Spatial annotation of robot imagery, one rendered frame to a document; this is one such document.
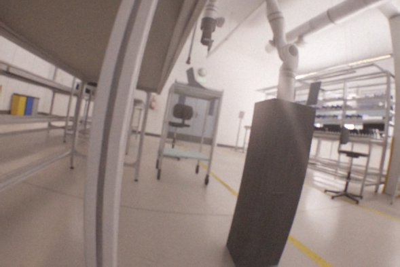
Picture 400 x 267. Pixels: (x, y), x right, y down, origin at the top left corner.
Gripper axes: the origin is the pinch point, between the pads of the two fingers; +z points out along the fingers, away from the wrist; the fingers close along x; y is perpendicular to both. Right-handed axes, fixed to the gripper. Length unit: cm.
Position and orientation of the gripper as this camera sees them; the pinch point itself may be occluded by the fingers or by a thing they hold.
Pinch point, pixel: (208, 54)
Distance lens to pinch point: 99.2
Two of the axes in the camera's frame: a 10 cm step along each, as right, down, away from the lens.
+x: 1.2, -0.2, -9.9
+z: -1.7, 9.8, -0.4
